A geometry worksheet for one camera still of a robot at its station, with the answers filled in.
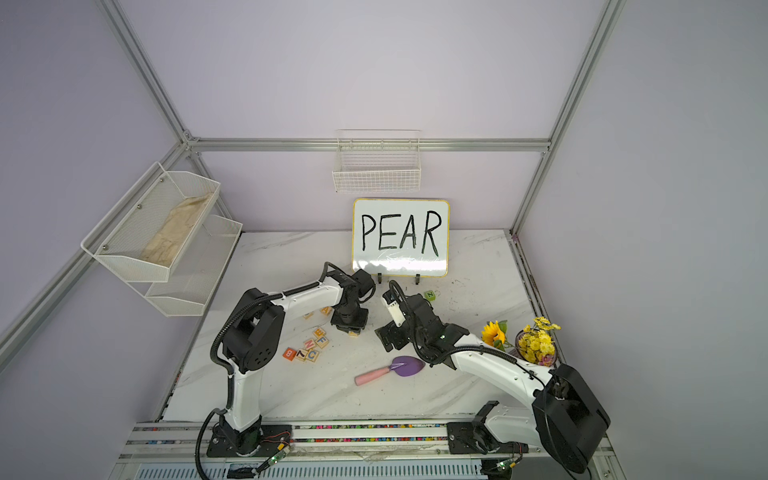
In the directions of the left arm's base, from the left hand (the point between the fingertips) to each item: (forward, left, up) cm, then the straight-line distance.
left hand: (354, 333), depth 92 cm
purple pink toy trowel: (-11, -15, +1) cm, 18 cm away
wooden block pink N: (-4, +13, 0) cm, 14 cm away
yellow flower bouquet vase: (-14, -45, +23) cm, 52 cm away
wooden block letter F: (-3, +10, 0) cm, 10 cm away
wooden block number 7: (-7, +15, 0) cm, 17 cm away
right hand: (-3, -10, +10) cm, 14 cm away
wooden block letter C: (-7, +12, 0) cm, 14 cm away
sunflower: (-11, -36, +22) cm, 43 cm away
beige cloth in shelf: (+11, +48, +30) cm, 57 cm away
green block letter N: (+14, -25, 0) cm, 28 cm away
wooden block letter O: (-11, +6, +31) cm, 33 cm away
